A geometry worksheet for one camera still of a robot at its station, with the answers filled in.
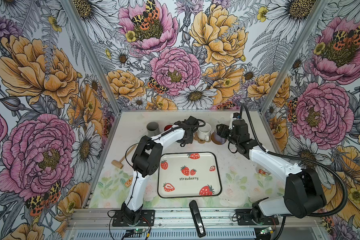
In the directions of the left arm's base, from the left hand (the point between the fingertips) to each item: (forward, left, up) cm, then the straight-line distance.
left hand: (183, 142), depth 97 cm
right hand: (0, -21, +13) cm, 25 cm away
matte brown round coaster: (+4, -21, -4) cm, 22 cm away
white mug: (+5, -13, +4) cm, 15 cm away
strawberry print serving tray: (-19, -3, -5) cm, 20 cm away
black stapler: (-42, -6, 0) cm, 43 cm away
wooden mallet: (-12, +40, -6) cm, 42 cm away
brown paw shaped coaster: (+6, -9, -4) cm, 12 cm away
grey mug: (+8, +20, +4) cm, 22 cm away
